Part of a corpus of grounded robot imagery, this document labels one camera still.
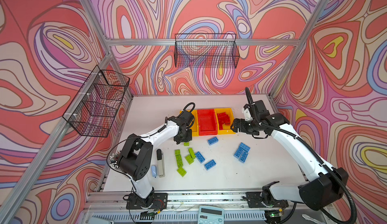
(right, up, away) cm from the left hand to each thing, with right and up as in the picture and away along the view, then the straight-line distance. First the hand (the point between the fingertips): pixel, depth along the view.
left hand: (189, 138), depth 90 cm
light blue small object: (-19, -16, -10) cm, 27 cm away
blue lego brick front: (+12, -14, -5) cm, 19 cm away
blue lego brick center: (+6, -11, -3) cm, 13 cm away
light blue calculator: (+9, -31, -22) cm, 39 cm away
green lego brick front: (-4, -17, -8) cm, 19 cm away
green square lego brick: (0, -12, -4) cm, 12 cm away
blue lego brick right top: (+33, -6, +1) cm, 34 cm away
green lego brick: (+2, -9, -2) cm, 9 cm away
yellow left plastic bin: (+3, +3, +4) cm, 6 cm away
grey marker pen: (-16, -10, -7) cm, 20 cm away
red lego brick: (+21, +11, +10) cm, 26 cm away
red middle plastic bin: (+12, +8, +13) cm, 20 cm away
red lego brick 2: (+25, +11, +11) cm, 29 cm away
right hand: (+27, +5, -11) cm, 30 cm away
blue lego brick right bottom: (+32, -11, -3) cm, 34 cm away
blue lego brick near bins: (+15, -3, +3) cm, 15 cm away
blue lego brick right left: (+29, -8, -1) cm, 31 cm away
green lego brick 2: (-2, -3, -3) cm, 5 cm away
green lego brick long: (-6, -11, -4) cm, 13 cm away
